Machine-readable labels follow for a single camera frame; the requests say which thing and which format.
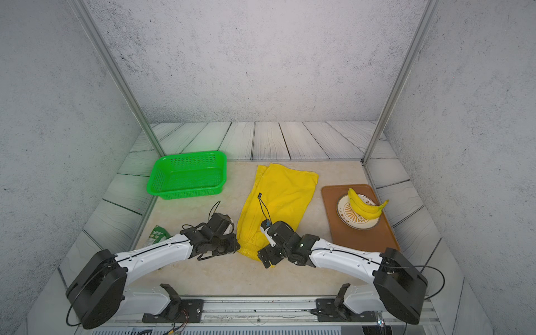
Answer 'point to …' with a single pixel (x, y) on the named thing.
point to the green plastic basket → (188, 175)
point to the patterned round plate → (350, 218)
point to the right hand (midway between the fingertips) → (268, 250)
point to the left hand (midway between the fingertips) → (243, 248)
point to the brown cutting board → (375, 239)
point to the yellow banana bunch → (363, 209)
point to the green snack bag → (158, 234)
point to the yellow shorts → (278, 193)
